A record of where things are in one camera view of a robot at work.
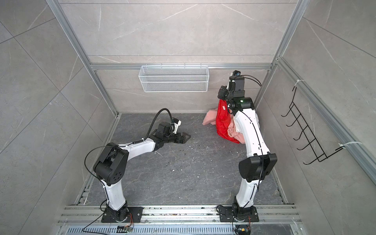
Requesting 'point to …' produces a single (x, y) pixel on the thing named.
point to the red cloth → (223, 117)
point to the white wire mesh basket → (175, 78)
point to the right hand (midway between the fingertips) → (223, 87)
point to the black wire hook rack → (317, 151)
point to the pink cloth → (210, 119)
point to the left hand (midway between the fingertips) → (186, 132)
